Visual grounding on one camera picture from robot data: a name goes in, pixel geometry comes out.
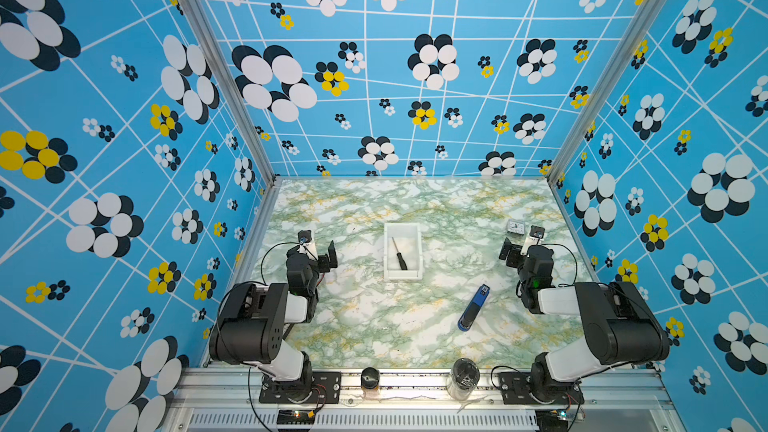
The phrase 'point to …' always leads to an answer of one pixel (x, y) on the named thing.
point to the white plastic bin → (408, 239)
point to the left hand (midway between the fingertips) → (318, 241)
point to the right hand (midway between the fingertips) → (525, 242)
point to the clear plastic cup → (463, 379)
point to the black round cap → (370, 377)
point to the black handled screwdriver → (403, 264)
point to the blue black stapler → (466, 319)
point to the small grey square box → (516, 226)
